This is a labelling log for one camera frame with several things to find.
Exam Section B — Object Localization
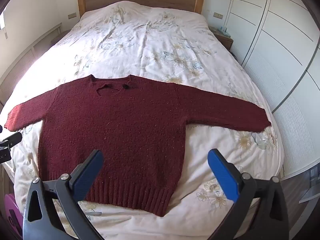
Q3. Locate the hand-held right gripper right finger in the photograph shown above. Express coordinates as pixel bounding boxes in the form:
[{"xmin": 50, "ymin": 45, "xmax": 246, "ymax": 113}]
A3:
[{"xmin": 207, "ymin": 149, "xmax": 290, "ymax": 240}]

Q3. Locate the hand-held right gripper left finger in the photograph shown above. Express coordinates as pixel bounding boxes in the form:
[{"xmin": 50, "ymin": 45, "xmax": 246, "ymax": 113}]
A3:
[{"xmin": 22, "ymin": 149, "xmax": 104, "ymax": 240}]

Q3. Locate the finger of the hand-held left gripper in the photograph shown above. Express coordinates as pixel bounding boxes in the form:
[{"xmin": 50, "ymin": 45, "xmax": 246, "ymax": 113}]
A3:
[{"xmin": 0, "ymin": 132, "xmax": 22, "ymax": 151}]

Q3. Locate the dark red knit sweater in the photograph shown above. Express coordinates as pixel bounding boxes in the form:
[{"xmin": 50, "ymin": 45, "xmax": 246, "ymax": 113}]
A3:
[{"xmin": 4, "ymin": 74, "xmax": 272, "ymax": 217}]

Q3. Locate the pink object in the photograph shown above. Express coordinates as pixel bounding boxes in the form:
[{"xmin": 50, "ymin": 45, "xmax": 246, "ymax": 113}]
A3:
[{"xmin": 3, "ymin": 192, "xmax": 23, "ymax": 238}]

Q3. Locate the wooden nightstand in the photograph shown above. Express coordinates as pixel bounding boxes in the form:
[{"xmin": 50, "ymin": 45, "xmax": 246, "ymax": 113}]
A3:
[{"xmin": 209, "ymin": 26, "xmax": 234, "ymax": 53}]

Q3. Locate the white floral bed duvet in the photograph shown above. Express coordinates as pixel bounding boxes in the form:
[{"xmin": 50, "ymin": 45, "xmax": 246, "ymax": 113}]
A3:
[{"xmin": 5, "ymin": 1, "xmax": 285, "ymax": 240}]

